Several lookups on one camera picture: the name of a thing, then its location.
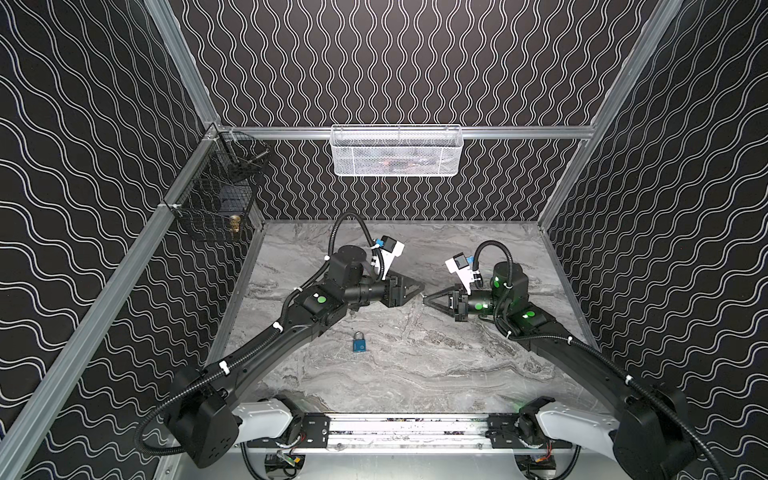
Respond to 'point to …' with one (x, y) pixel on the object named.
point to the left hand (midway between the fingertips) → (426, 286)
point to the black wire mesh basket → (212, 201)
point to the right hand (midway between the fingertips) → (426, 302)
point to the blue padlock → (359, 345)
